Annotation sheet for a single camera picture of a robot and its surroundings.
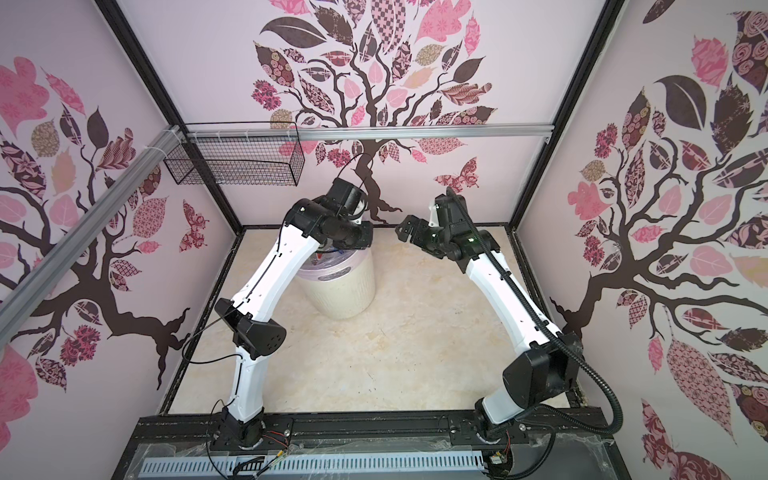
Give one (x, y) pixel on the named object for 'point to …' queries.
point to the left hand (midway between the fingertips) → (368, 243)
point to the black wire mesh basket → (240, 160)
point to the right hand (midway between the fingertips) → (410, 229)
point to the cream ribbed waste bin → (339, 284)
